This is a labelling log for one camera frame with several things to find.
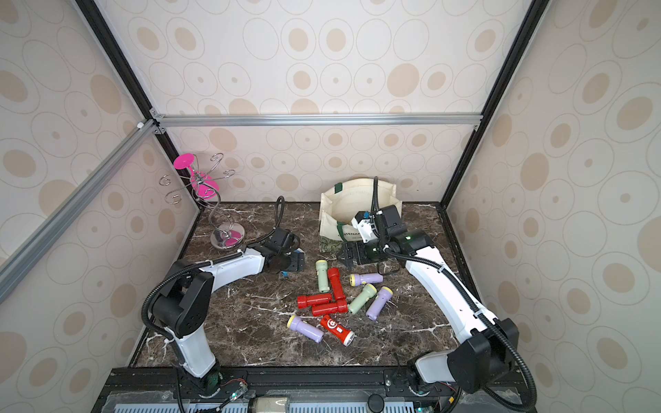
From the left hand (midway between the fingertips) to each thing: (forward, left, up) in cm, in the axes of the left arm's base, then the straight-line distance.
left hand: (301, 260), depth 95 cm
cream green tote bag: (+23, -15, +8) cm, 28 cm away
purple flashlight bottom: (-24, -3, -2) cm, 24 cm away
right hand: (-7, -20, +16) cm, 27 cm away
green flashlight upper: (-4, -8, -2) cm, 9 cm away
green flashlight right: (-14, -21, -2) cm, 26 cm away
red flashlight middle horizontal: (-15, -2, -2) cm, 15 cm away
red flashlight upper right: (-5, -12, -3) cm, 14 cm away
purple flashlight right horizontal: (-7, -20, -2) cm, 21 cm away
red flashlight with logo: (-23, -12, -2) cm, 26 cm away
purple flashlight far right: (-12, -30, -1) cm, 32 cm away
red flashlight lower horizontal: (-17, -15, -1) cm, 22 cm away
